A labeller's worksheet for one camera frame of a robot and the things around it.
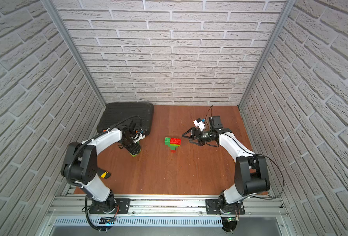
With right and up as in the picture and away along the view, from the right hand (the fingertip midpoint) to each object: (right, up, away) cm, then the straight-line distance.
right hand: (188, 138), depth 82 cm
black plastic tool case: (-49, +14, +21) cm, 55 cm away
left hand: (-34, -6, +9) cm, 35 cm away
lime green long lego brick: (-8, -5, +4) cm, 10 cm away
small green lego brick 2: (-35, -12, +9) cm, 38 cm away
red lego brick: (-8, -2, +3) cm, 9 cm away
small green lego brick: (-13, -2, +2) cm, 13 cm away
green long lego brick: (-9, -6, +6) cm, 13 cm away
